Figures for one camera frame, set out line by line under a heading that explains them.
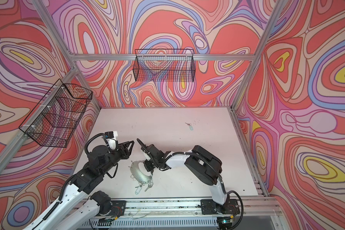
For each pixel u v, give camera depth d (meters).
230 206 0.73
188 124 1.08
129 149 0.68
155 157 0.70
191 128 1.07
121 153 0.63
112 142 0.62
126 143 0.66
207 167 0.50
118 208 0.72
